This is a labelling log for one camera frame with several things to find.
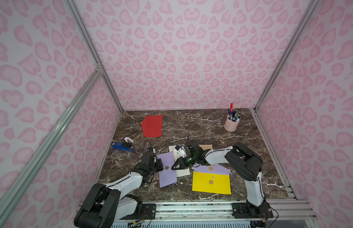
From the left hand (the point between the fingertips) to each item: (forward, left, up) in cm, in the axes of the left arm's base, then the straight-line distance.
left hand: (162, 161), depth 90 cm
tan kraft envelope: (+11, -29, -2) cm, 31 cm away
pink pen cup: (+24, -47, +5) cm, 53 cm away
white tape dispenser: (+15, +25, 0) cm, 30 cm away
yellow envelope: (-13, -29, 0) cm, 32 cm away
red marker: (+33, -47, +14) cm, 59 cm away
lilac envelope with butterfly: (-9, -4, -1) cm, 10 cm away
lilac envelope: (-5, -33, -1) cm, 33 cm away
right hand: (-6, -7, +2) cm, 10 cm away
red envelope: (+29, +11, -1) cm, 31 cm away
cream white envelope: (-7, -11, 0) cm, 13 cm away
